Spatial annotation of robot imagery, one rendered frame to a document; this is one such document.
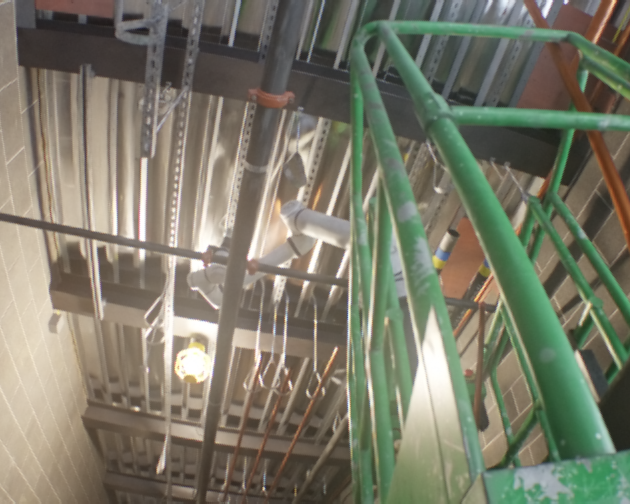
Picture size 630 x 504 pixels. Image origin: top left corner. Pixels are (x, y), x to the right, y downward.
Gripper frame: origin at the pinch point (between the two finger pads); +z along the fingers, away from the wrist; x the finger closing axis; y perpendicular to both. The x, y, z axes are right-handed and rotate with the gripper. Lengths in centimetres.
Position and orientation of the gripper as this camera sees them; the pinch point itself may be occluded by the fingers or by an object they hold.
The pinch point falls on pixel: (226, 236)
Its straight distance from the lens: 253.9
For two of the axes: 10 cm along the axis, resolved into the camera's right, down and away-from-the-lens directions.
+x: 4.8, -6.8, -5.6
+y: 8.8, 3.7, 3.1
